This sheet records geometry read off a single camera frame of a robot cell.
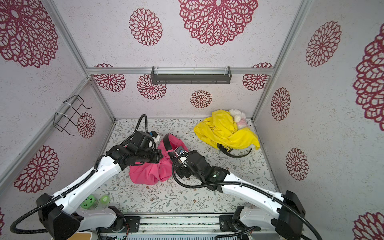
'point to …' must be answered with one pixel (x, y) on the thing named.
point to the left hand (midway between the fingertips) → (162, 157)
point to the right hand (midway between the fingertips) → (181, 157)
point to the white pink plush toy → (239, 118)
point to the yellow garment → (220, 128)
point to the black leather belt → (167, 142)
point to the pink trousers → (154, 173)
